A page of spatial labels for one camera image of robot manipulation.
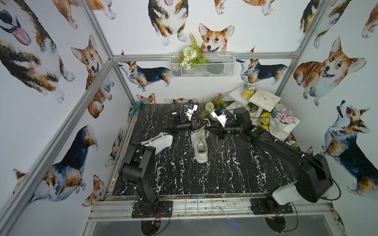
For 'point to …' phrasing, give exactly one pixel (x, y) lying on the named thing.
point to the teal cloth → (136, 105)
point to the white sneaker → (199, 139)
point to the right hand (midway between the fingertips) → (211, 122)
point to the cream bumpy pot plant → (253, 109)
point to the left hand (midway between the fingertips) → (205, 119)
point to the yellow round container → (263, 122)
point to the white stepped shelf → (264, 102)
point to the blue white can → (278, 108)
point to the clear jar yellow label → (248, 90)
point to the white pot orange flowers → (218, 102)
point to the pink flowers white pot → (284, 118)
